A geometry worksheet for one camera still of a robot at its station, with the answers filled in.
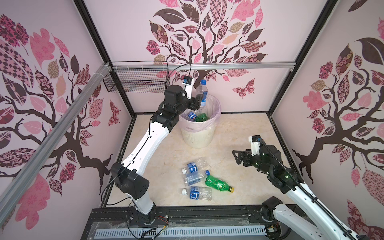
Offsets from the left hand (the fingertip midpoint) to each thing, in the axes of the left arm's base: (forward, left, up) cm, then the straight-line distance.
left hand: (196, 95), depth 72 cm
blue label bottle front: (-36, 0, -35) cm, 50 cm away
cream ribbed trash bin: (-1, -2, -38) cm, 38 cm away
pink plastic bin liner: (+10, -12, -21) cm, 26 cm away
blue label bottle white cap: (-21, -2, -35) cm, 41 cm away
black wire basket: (+28, +38, -7) cm, 48 cm away
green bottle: (+11, -4, -27) cm, 30 cm away
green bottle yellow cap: (-32, -12, -35) cm, 49 cm away
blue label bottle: (+10, +2, -25) cm, 27 cm away
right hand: (-20, -23, -19) cm, 35 cm away
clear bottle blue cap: (-28, +1, -35) cm, 45 cm away
